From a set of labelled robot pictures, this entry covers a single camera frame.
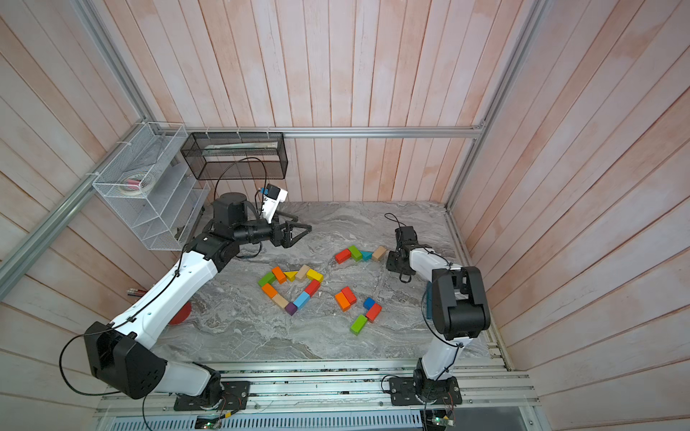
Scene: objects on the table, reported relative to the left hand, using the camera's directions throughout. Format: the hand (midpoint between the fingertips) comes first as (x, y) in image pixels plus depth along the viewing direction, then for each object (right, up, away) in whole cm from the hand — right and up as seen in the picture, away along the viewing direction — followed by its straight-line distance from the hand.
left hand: (303, 227), depth 72 cm
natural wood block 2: (-10, -25, +18) cm, 33 cm away
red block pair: (+11, -11, +30) cm, 34 cm away
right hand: (+31, -13, +27) cm, 44 cm away
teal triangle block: (+21, -10, +30) cm, 37 cm away
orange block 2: (-15, -22, +21) cm, 34 cm away
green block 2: (+16, -10, +30) cm, 36 cm away
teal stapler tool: (+41, -25, +18) cm, 51 cm away
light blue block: (-3, -25, +18) cm, 31 cm away
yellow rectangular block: (+1, -17, +24) cm, 29 cm away
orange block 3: (+11, -25, +18) cm, 33 cm away
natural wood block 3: (+26, -10, +30) cm, 40 cm away
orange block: (-12, -17, +24) cm, 31 cm away
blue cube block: (+20, -26, +18) cm, 37 cm away
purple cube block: (-6, -27, +16) cm, 32 cm away
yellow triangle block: (-8, -17, +24) cm, 30 cm away
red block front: (0, -21, +23) cm, 32 cm away
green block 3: (+16, -32, +14) cm, 38 cm away
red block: (+22, -28, +17) cm, 40 cm away
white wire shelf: (-42, +3, +6) cm, 43 cm away
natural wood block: (-4, -16, +24) cm, 29 cm away
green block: (-16, -18, +24) cm, 35 cm away
